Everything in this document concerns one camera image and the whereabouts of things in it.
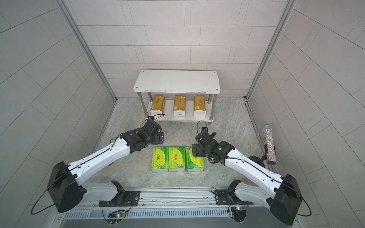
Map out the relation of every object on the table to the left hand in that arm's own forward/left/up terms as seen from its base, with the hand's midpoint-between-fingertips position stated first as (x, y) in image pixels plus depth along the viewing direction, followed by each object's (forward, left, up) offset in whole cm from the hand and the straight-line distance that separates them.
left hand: (158, 134), depth 83 cm
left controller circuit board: (-38, +16, -10) cm, 43 cm away
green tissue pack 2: (-12, -11, -5) cm, 17 cm away
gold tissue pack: (+22, +3, +1) cm, 22 cm away
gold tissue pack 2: (+22, -11, +1) cm, 25 cm away
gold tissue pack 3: (+21, -25, +2) cm, 33 cm away
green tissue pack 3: (-15, -21, -5) cm, 26 cm away
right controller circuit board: (-36, -44, -14) cm, 59 cm away
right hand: (-8, -24, -2) cm, 25 cm away
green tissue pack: (-12, -2, -6) cm, 14 cm away
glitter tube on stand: (-8, -59, +9) cm, 60 cm away
